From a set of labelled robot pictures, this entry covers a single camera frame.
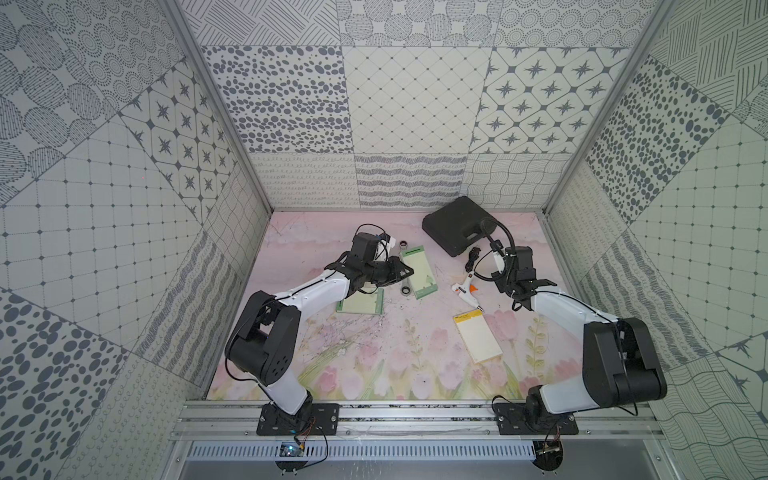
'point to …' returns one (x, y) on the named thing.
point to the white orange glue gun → (465, 291)
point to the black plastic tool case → (455, 226)
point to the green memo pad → (363, 302)
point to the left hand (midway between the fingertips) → (423, 276)
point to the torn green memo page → (423, 278)
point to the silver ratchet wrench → (405, 290)
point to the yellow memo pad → (478, 335)
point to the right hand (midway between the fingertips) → (512, 271)
